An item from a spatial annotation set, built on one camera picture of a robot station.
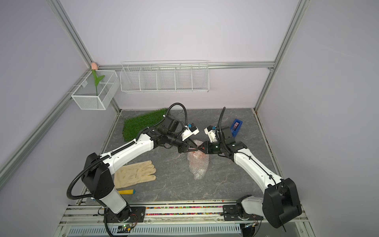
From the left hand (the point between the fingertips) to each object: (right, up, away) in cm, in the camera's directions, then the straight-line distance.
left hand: (196, 148), depth 75 cm
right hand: (+2, 0, +6) cm, 6 cm away
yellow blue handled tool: (-38, -24, +4) cm, 45 cm away
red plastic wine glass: (+1, -5, +1) cm, 5 cm away
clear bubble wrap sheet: (+1, -16, +10) cm, 19 cm away
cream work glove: (-38, -17, +12) cm, 44 cm away
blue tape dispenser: (+28, +10, +27) cm, 41 cm away
